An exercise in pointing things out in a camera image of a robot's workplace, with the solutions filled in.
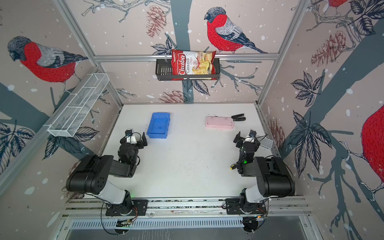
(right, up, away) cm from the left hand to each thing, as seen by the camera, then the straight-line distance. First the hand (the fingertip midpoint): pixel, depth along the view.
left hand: (134, 133), depth 89 cm
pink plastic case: (+53, +6, +20) cm, 57 cm away
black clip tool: (+69, +9, +21) cm, 73 cm away
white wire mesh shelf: (-25, +18, -9) cm, 32 cm away
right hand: (+68, -2, 0) cm, 68 cm away
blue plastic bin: (+10, +3, +18) cm, 21 cm away
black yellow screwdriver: (+59, -19, -3) cm, 62 cm away
